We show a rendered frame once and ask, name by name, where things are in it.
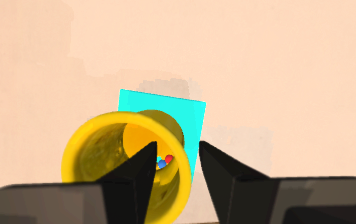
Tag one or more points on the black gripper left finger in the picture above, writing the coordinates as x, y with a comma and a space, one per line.
119, 197

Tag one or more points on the yellow cup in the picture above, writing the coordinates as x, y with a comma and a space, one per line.
107, 140

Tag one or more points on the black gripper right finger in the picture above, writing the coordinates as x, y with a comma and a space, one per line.
243, 195

